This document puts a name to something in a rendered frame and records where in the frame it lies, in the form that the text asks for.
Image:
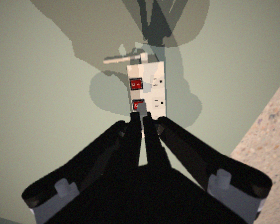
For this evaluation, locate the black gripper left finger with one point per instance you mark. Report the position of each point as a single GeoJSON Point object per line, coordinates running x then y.
{"type": "Point", "coordinates": [120, 146]}

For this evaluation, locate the white power strip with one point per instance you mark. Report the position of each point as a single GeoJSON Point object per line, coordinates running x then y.
{"type": "Point", "coordinates": [146, 83]}

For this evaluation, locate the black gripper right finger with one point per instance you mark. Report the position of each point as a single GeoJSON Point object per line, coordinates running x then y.
{"type": "Point", "coordinates": [240, 187]}

